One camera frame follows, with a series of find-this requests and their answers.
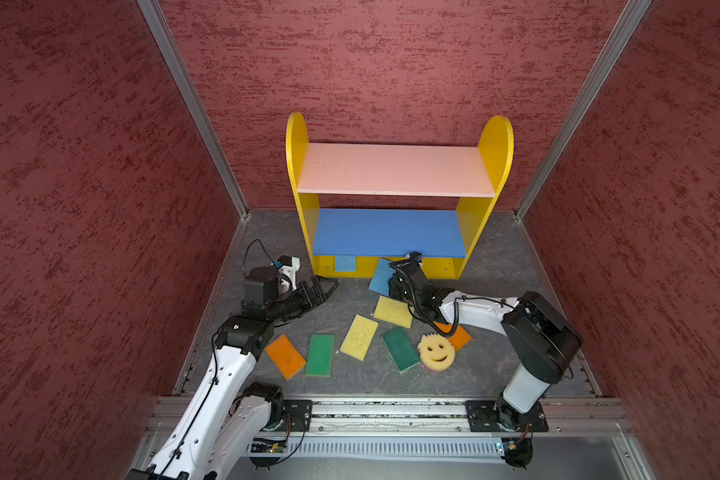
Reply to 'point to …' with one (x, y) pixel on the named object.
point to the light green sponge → (320, 355)
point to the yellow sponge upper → (394, 311)
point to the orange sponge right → (459, 338)
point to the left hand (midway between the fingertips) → (329, 295)
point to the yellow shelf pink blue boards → (362, 203)
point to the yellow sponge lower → (359, 338)
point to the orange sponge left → (285, 356)
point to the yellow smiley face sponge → (436, 352)
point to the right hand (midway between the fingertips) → (389, 288)
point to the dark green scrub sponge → (401, 349)
